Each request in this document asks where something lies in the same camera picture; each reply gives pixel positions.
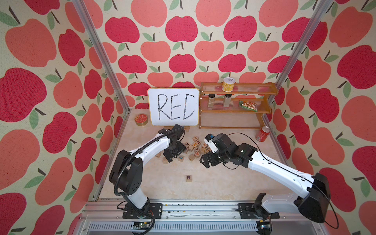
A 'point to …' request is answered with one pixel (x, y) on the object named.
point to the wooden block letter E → (180, 158)
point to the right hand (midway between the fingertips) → (207, 159)
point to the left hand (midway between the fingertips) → (182, 157)
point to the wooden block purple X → (187, 144)
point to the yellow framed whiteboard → (169, 106)
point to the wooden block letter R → (188, 178)
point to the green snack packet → (248, 105)
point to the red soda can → (263, 133)
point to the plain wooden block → (192, 157)
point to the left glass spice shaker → (211, 102)
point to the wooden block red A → (197, 154)
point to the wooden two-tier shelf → (247, 98)
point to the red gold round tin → (141, 120)
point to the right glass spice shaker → (227, 98)
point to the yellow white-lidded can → (228, 84)
